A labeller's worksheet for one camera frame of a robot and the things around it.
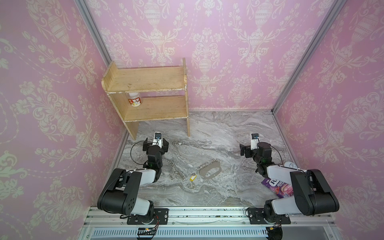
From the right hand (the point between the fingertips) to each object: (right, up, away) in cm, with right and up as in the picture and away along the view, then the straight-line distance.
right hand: (249, 143), depth 93 cm
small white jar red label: (-71, +27, -2) cm, 76 cm away
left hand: (-58, +3, -4) cm, 58 cm away
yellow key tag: (-35, -20, -6) cm, 41 cm away
